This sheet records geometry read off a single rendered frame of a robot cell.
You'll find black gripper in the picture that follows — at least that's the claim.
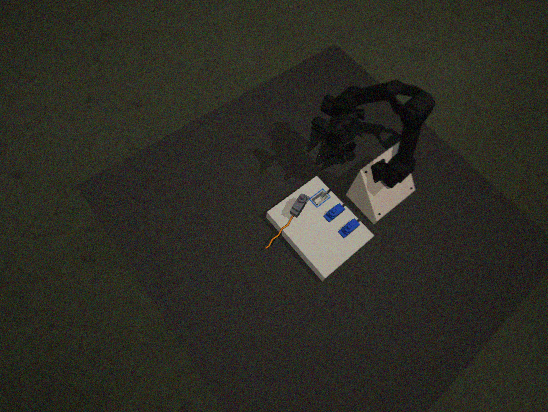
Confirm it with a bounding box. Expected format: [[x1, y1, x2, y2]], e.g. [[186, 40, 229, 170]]
[[306, 116, 350, 165]]

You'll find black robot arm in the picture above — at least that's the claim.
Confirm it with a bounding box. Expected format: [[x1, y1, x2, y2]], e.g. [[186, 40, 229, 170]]
[[320, 80, 435, 188]]

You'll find beige flat panel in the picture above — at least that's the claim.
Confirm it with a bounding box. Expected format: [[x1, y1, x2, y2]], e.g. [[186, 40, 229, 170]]
[[266, 176, 375, 282]]

